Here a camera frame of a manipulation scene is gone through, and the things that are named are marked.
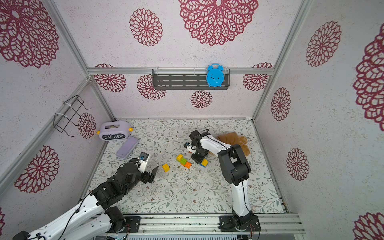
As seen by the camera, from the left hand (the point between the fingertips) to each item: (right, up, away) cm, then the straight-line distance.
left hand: (149, 164), depth 77 cm
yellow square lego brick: (+7, -5, +13) cm, 15 cm away
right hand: (+27, +1, +20) cm, 33 cm away
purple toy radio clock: (-30, +18, +24) cm, 43 cm away
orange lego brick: (+20, -4, +17) cm, 26 cm away
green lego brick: (+17, -2, +17) cm, 24 cm away
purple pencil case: (-22, +6, +25) cm, 34 cm away
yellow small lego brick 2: (+30, -2, +15) cm, 34 cm away
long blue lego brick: (+28, -4, +17) cm, 33 cm away
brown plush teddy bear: (+48, +13, +18) cm, 53 cm away
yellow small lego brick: (+15, +1, +15) cm, 21 cm away
